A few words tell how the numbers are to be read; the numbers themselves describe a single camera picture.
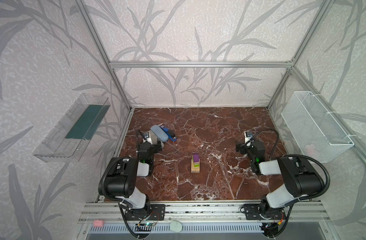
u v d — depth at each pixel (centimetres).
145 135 81
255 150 72
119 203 49
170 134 102
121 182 45
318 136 63
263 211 67
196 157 93
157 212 73
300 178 46
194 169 86
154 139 98
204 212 75
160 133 102
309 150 74
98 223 69
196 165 84
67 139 65
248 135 82
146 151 71
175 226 68
